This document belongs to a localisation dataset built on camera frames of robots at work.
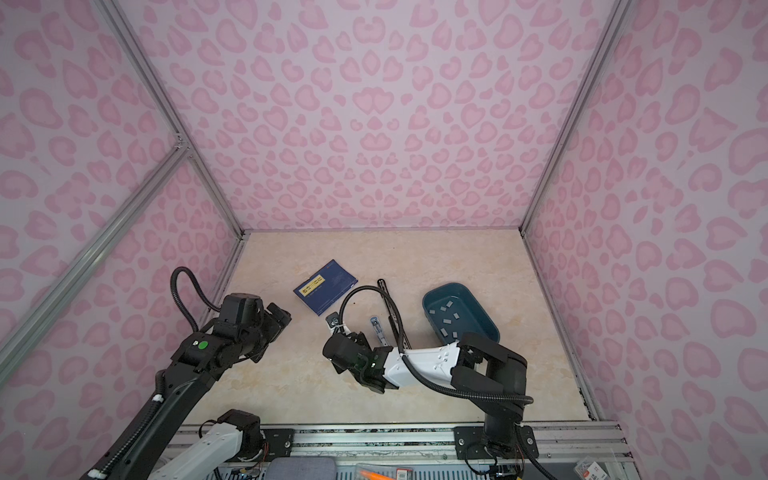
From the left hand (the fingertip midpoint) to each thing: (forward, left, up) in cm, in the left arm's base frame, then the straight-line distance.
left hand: (284, 319), depth 77 cm
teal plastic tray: (+10, -47, -16) cm, 51 cm away
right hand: (-2, -13, -9) cm, 16 cm away
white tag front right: (-33, -73, -15) cm, 81 cm away
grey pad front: (-31, -7, -13) cm, 34 cm away
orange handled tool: (-32, -23, -16) cm, 42 cm away
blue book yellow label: (+20, -3, -17) cm, 26 cm away
